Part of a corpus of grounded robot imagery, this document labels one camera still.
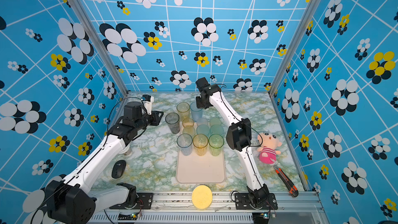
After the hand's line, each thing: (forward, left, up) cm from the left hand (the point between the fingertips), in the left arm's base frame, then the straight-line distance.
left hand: (162, 111), depth 80 cm
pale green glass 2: (+8, -29, -21) cm, 37 cm away
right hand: (+14, -21, -11) cm, 28 cm away
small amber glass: (+5, -12, -17) cm, 21 cm away
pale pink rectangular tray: (-22, -17, -23) cm, 36 cm away
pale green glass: (-1, -14, -19) cm, 23 cm away
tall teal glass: (-2, -22, -13) cm, 26 cm away
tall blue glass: (+11, -17, -15) cm, 25 cm away
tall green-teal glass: (-3, -29, -13) cm, 32 cm away
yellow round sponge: (-35, -21, -20) cm, 46 cm away
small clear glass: (+7, -21, -20) cm, 30 cm away
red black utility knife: (-32, -66, -21) cm, 76 cm away
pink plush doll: (-14, -57, -16) cm, 61 cm away
